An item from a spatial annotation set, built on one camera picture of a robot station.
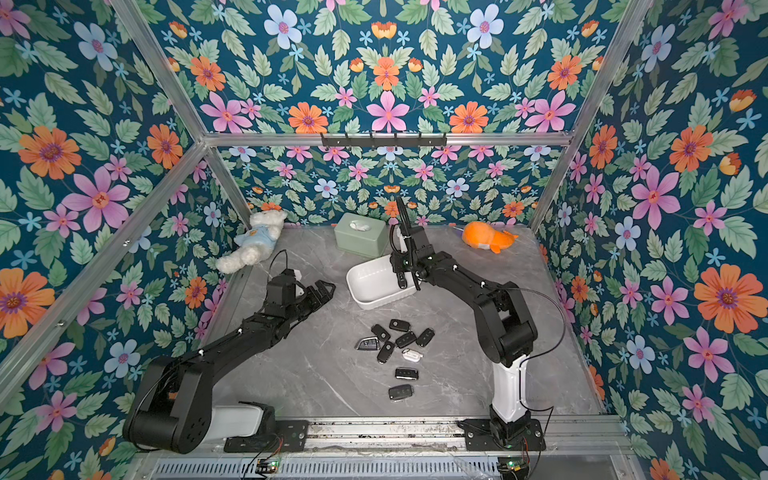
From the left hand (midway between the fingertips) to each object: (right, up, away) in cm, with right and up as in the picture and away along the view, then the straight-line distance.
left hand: (331, 290), depth 89 cm
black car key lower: (+23, -23, -7) cm, 33 cm away
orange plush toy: (+53, +17, +19) cm, 59 cm away
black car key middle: (+21, -12, +4) cm, 24 cm away
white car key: (+24, -19, -3) cm, 31 cm away
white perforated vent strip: (+5, -40, -19) cm, 45 cm away
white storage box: (+12, +1, +13) cm, 18 cm away
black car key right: (+29, -15, +1) cm, 32 cm away
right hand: (+20, +10, +5) cm, 23 cm away
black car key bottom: (+22, -27, -9) cm, 35 cm away
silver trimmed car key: (+11, -16, -1) cm, 20 cm away
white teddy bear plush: (-31, +14, +15) cm, 37 cm away
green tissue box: (+6, +18, +18) cm, 26 cm away
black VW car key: (+17, -19, -2) cm, 25 cm away
